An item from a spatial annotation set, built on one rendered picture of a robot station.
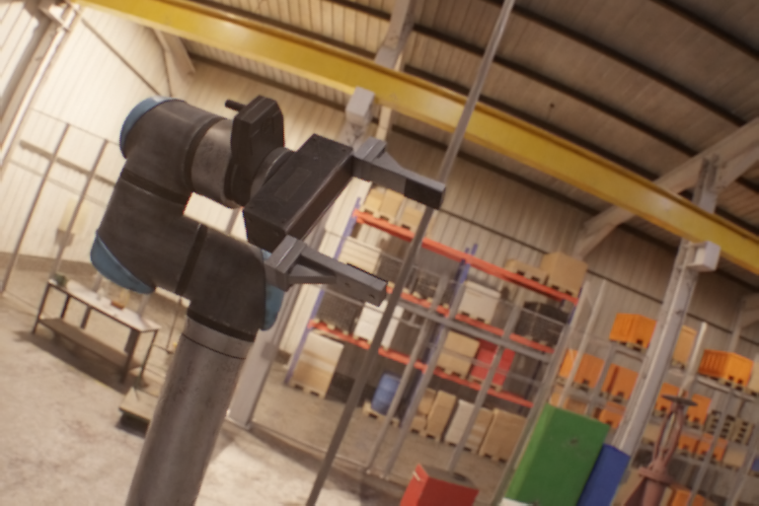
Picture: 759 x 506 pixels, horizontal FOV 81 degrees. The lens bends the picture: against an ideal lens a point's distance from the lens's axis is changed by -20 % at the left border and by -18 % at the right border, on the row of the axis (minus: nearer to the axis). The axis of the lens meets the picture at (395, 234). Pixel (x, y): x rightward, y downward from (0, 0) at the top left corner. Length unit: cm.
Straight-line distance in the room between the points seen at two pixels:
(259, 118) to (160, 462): 40
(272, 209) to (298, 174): 5
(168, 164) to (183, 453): 33
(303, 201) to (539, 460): 790
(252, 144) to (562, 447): 801
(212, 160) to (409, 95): 764
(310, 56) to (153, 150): 787
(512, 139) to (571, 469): 508
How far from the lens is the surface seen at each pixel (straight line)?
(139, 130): 62
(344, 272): 47
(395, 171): 56
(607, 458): 853
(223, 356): 62
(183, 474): 66
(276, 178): 53
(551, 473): 844
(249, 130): 50
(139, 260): 61
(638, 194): 879
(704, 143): 1096
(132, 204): 60
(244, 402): 825
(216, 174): 55
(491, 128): 816
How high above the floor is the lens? 261
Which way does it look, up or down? 7 degrees up
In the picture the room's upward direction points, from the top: 22 degrees clockwise
